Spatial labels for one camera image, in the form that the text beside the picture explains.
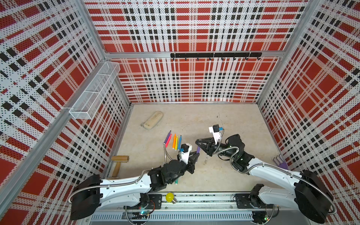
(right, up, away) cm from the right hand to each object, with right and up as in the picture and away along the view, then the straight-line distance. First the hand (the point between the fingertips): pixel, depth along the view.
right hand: (198, 140), depth 72 cm
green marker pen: (-12, -26, +8) cm, 29 cm away
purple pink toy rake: (+54, -17, +16) cm, 58 cm away
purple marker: (0, -5, -1) cm, 5 cm away
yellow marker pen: (-13, -6, +25) cm, 29 cm away
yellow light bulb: (-15, -31, +1) cm, 34 cm away
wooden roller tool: (-51, -16, +18) cm, 57 cm away
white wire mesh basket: (-74, +20, +21) cm, 80 cm away
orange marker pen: (-15, -5, +26) cm, 30 cm away
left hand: (+1, -7, +1) cm, 7 cm away
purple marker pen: (-20, -2, +27) cm, 33 cm away
